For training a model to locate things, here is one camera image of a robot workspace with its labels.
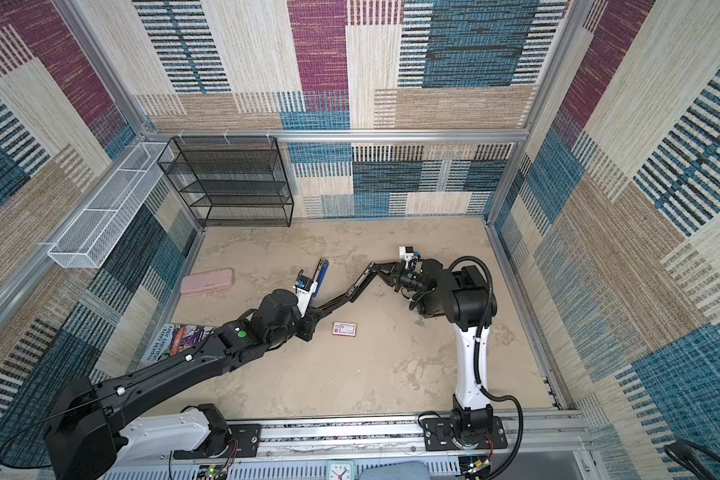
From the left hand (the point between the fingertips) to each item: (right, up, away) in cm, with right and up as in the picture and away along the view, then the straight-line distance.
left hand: (319, 307), depth 80 cm
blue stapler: (-3, +7, +24) cm, 25 cm away
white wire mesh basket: (-52, +18, -8) cm, 56 cm away
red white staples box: (+7, -9, +12) cm, 16 cm away
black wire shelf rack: (-37, +40, +31) cm, 63 cm away
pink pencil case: (-41, +5, +24) cm, 48 cm away
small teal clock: (+7, -34, -11) cm, 37 cm away
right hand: (+15, +9, +16) cm, 24 cm away
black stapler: (+11, +5, +13) cm, 18 cm away
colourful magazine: (-44, -11, +9) cm, 46 cm away
